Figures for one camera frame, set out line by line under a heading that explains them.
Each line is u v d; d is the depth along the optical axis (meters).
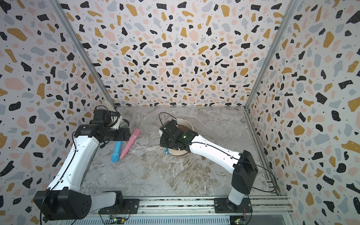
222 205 0.75
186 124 0.88
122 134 0.69
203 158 0.92
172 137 0.57
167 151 0.71
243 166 0.42
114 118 0.65
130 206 0.73
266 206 0.76
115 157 0.88
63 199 0.38
